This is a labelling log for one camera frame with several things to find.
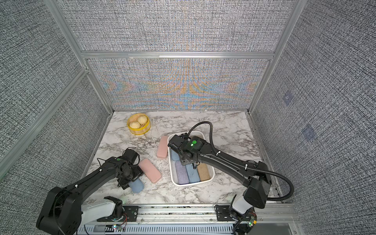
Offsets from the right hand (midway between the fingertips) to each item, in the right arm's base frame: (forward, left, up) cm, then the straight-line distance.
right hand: (189, 154), depth 76 cm
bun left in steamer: (+29, +38, -12) cm, 49 cm away
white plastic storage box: (+20, -8, -12) cm, 24 cm away
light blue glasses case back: (+5, +9, -14) cm, 18 cm away
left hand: (-7, +28, -16) cm, 33 cm away
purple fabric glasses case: (-5, +4, -14) cm, 15 cm away
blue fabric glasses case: (-5, -2, -14) cm, 15 cm away
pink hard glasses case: (+10, +17, -15) cm, 25 cm away
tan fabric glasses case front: (-5, -8, -13) cm, 16 cm away
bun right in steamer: (+34, +34, -12) cm, 49 cm away
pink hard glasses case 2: (-5, +22, -15) cm, 27 cm away
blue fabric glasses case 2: (-12, +29, -15) cm, 35 cm away
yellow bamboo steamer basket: (+27, +32, -14) cm, 44 cm away
